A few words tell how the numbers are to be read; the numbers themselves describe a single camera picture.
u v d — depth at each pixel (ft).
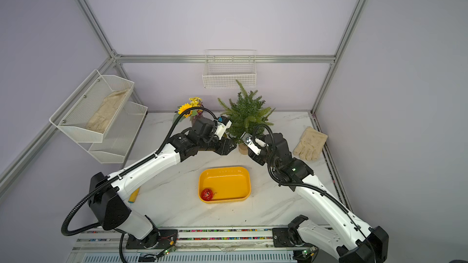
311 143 3.41
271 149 1.68
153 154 1.64
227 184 2.93
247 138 2.00
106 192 1.37
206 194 2.64
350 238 1.28
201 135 1.95
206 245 2.39
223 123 2.25
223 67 3.12
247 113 2.55
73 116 2.26
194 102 2.91
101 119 2.51
